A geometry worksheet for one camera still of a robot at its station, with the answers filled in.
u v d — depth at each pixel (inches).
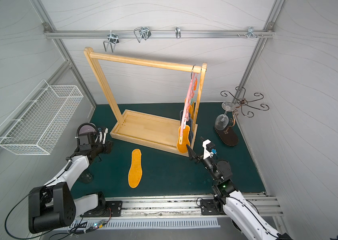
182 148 32.9
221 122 33.3
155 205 29.7
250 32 30.1
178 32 30.9
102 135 29.4
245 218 19.7
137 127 41.1
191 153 26.2
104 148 30.7
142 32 30.2
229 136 39.7
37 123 27.1
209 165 25.9
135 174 33.1
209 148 23.6
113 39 30.8
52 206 15.9
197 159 25.9
